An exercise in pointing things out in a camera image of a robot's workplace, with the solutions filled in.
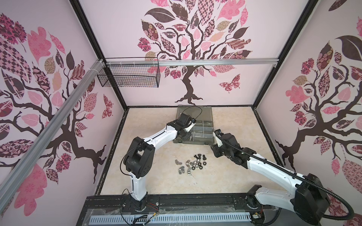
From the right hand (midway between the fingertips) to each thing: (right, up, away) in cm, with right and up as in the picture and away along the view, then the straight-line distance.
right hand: (214, 143), depth 84 cm
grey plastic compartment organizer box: (-6, +6, +13) cm, 15 cm away
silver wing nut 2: (-15, -17, -1) cm, 23 cm away
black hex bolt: (-5, -10, +6) cm, 13 cm away
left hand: (-18, +5, +9) cm, 21 cm away
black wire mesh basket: (-53, +48, +10) cm, 72 cm away
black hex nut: (-5, -13, +3) cm, 15 cm away
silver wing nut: (-20, -16, +1) cm, 26 cm away
